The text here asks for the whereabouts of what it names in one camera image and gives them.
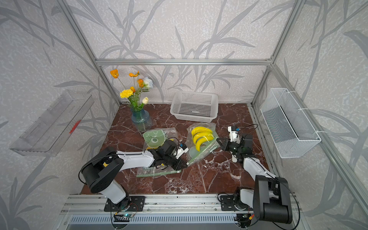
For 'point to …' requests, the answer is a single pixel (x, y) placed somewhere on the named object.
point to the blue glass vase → (141, 120)
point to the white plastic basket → (200, 107)
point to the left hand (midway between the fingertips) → (186, 166)
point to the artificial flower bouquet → (133, 95)
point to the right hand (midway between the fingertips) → (217, 139)
